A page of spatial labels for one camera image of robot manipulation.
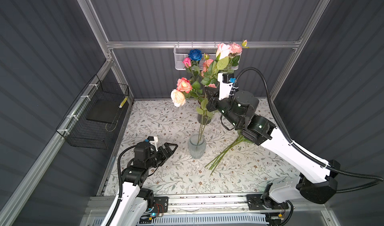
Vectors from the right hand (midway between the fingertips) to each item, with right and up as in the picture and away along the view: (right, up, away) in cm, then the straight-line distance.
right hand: (206, 89), depth 58 cm
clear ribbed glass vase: (-4, -27, +23) cm, 36 cm away
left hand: (-15, -28, +18) cm, 37 cm away
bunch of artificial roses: (+6, -40, +29) cm, 50 cm away
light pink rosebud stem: (+1, -10, +11) cm, 15 cm away
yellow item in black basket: (-44, -3, +23) cm, 50 cm away
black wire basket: (-57, -15, +13) cm, 60 cm away
